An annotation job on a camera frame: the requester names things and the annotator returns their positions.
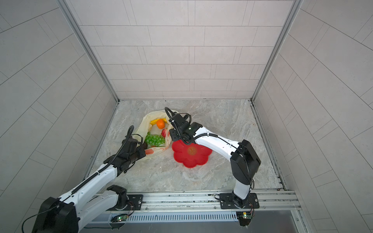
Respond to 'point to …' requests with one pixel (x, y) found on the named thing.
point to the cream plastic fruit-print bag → (144, 127)
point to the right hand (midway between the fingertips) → (174, 133)
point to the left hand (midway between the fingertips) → (147, 148)
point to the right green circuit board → (245, 218)
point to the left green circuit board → (119, 218)
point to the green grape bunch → (154, 140)
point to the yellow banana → (154, 122)
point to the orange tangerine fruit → (161, 124)
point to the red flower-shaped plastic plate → (191, 156)
